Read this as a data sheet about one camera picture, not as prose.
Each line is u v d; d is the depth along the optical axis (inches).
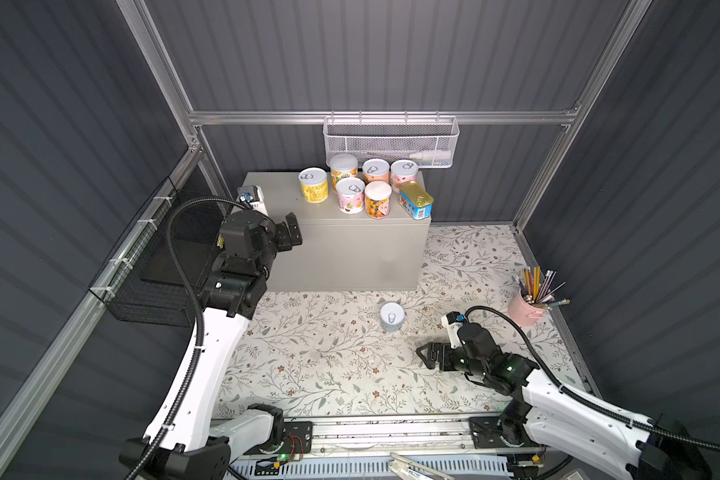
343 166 30.3
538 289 35.0
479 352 24.8
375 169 31.1
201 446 15.1
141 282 26.9
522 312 34.3
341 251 38.1
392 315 35.0
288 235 24.0
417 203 28.4
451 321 29.7
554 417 23.1
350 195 28.6
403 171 31.0
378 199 27.8
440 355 28.3
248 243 17.8
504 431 26.3
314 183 29.7
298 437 28.5
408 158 35.8
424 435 29.8
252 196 21.3
